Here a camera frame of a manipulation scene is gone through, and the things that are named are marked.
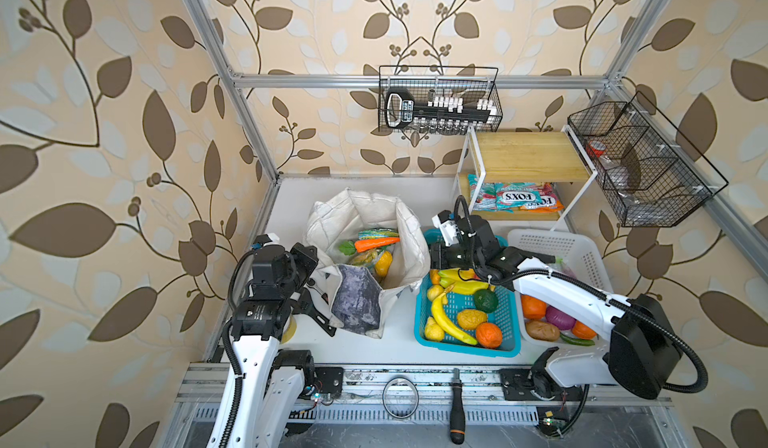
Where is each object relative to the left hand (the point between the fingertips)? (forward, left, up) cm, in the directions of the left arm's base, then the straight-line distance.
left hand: (320, 244), depth 73 cm
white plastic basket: (+11, -76, -18) cm, 79 cm away
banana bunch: (-6, -34, -5) cm, 35 cm away
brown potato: (-14, -58, -17) cm, 62 cm away
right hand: (+1, -25, -7) cm, 26 cm away
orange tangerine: (-16, -43, -16) cm, 49 cm away
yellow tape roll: (-15, +10, -21) cm, 27 cm away
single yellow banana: (-10, -31, -18) cm, 37 cm away
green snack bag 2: (+12, -13, -13) cm, 22 cm away
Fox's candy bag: (+20, -53, -2) cm, 56 cm away
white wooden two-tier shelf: (+25, -53, +9) cm, 59 cm away
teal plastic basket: (-7, -38, -23) cm, 45 cm away
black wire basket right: (+16, -82, +9) cm, 84 cm away
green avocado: (-6, -45, -18) cm, 48 cm away
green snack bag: (+4, -10, -14) cm, 17 cm away
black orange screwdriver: (-31, -34, -21) cm, 51 cm away
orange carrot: (+7, -5, -13) cm, 16 cm away
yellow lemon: (-3, -30, -19) cm, 36 cm away
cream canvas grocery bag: (-10, -10, -7) cm, 16 cm away
